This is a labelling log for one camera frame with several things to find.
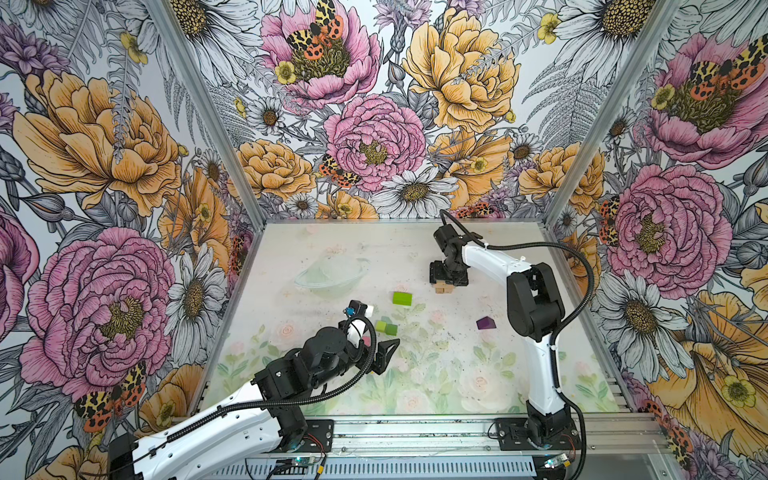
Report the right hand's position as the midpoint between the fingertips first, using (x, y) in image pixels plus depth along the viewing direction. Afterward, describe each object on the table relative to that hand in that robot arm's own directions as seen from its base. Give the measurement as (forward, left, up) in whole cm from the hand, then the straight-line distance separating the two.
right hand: (445, 288), depth 99 cm
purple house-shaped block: (-12, -11, -1) cm, 17 cm away
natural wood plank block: (+1, +1, -2) cm, 2 cm away
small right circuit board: (-47, -20, -3) cm, 51 cm away
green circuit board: (-45, +40, -2) cm, 60 cm away
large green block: (-3, +15, -1) cm, 15 cm away
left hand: (-24, +20, +14) cm, 35 cm away
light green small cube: (-12, +21, -2) cm, 24 cm away
